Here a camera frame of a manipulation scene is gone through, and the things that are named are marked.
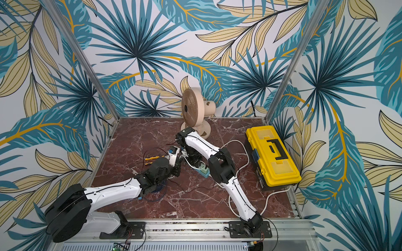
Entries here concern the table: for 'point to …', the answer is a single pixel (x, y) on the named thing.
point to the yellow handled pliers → (147, 159)
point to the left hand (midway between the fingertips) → (181, 160)
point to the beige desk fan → (195, 109)
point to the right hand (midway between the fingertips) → (199, 164)
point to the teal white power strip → (205, 175)
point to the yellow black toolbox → (272, 165)
